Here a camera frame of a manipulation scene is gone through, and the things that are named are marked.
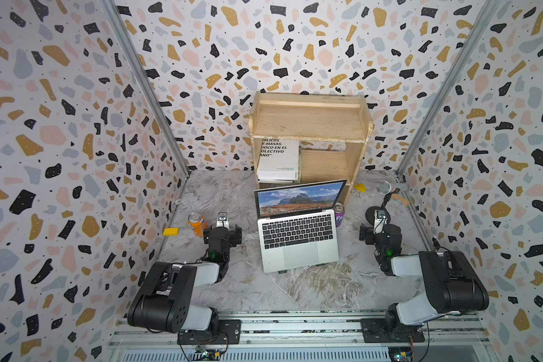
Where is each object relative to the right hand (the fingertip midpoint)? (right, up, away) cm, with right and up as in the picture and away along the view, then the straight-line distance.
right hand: (377, 223), depth 94 cm
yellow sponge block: (-88, -4, +4) cm, 88 cm away
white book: (-41, +25, -7) cm, 49 cm away
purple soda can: (-16, +4, -1) cm, 17 cm away
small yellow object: (0, +16, +22) cm, 27 cm away
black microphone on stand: (-3, +15, -13) cm, 20 cm away
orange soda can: (-74, +1, -5) cm, 74 cm away
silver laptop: (-34, 0, -7) cm, 35 cm away
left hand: (-63, 0, -3) cm, 63 cm away
